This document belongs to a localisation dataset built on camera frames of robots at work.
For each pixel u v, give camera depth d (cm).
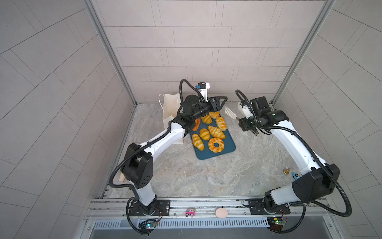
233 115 78
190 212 68
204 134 94
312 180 39
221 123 99
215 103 64
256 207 71
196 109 58
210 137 94
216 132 95
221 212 69
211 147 91
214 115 105
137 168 44
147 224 64
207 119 102
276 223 68
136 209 69
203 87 64
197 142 91
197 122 101
